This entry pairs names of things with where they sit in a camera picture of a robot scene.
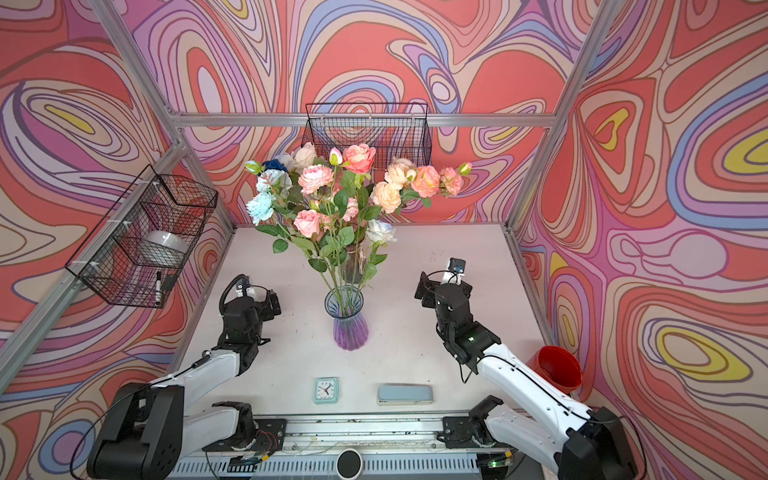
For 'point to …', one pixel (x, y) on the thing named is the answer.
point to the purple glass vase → (344, 302)
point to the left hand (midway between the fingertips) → (260, 291)
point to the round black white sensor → (349, 464)
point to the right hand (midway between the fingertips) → (438, 281)
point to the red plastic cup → (557, 366)
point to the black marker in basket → (158, 298)
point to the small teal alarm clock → (326, 390)
